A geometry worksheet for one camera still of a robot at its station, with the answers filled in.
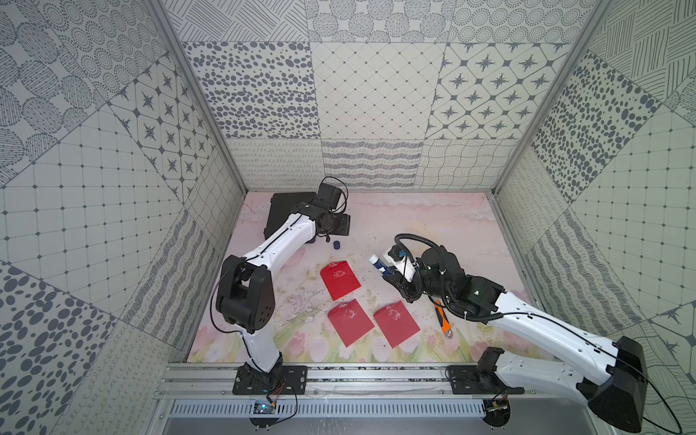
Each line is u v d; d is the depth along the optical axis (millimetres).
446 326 838
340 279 953
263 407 716
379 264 718
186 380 752
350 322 846
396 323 843
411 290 633
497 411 729
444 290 545
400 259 613
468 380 742
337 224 798
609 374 395
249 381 721
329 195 703
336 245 1011
